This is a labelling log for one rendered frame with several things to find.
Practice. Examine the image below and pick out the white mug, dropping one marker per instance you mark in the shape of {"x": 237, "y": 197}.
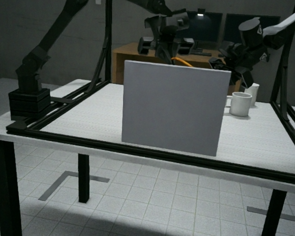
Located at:
{"x": 240, "y": 104}

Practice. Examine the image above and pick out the white cylinder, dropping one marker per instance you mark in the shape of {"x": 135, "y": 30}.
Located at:
{"x": 253, "y": 90}

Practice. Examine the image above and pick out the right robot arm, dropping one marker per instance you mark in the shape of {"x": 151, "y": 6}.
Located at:
{"x": 29, "y": 81}

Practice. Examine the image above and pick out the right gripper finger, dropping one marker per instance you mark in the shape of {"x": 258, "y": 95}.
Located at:
{"x": 162, "y": 53}
{"x": 173, "y": 51}

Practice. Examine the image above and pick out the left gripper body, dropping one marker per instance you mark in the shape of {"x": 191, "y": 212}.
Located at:
{"x": 238, "y": 71}

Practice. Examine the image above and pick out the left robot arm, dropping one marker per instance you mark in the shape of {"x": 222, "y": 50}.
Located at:
{"x": 258, "y": 40}

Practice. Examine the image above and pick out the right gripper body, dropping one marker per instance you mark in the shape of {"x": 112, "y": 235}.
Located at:
{"x": 145, "y": 43}

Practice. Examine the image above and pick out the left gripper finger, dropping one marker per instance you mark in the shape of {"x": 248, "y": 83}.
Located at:
{"x": 217, "y": 67}
{"x": 231, "y": 82}

